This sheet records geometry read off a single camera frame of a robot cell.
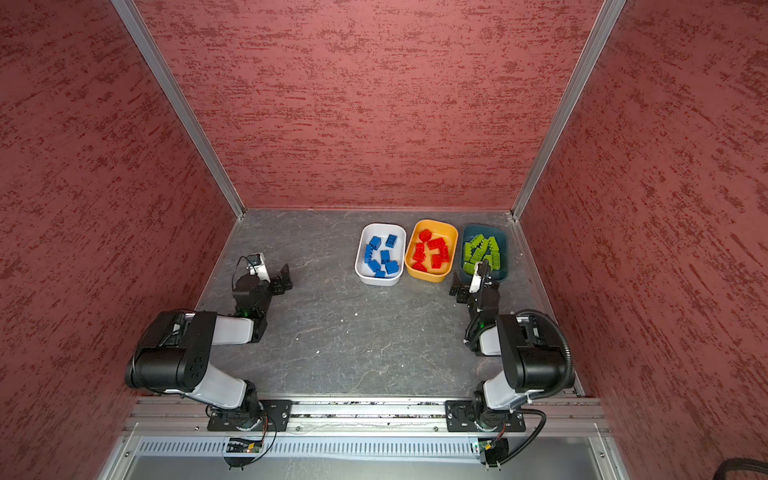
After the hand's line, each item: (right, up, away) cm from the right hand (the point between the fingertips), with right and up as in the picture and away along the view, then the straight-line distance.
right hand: (468, 276), depth 93 cm
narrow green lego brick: (+13, +4, +12) cm, 18 cm away
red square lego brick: (-12, +13, +17) cm, 25 cm away
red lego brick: (-8, +5, +11) cm, 14 cm away
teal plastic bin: (+6, +15, +19) cm, 25 cm away
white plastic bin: (-34, +7, +12) cm, 37 cm away
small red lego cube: (-15, +2, +10) cm, 18 cm away
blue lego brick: (-31, +3, +11) cm, 33 cm away
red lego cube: (-14, +6, +14) cm, 21 cm away
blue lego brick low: (-27, +6, +11) cm, 30 cm away
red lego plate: (-6, +10, +17) cm, 21 cm away
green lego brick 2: (+3, +8, +12) cm, 15 cm away
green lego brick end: (+13, +10, +14) cm, 21 cm away
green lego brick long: (+8, +6, +14) cm, 17 cm away
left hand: (-62, +2, +1) cm, 62 cm away
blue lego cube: (-25, +2, +9) cm, 26 cm away
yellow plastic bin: (-6, +16, +19) cm, 26 cm away
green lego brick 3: (+3, +2, +10) cm, 11 cm away
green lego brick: (+8, +11, +16) cm, 21 cm away
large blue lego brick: (-31, +11, +16) cm, 36 cm away
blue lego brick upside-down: (-25, +11, +17) cm, 32 cm away
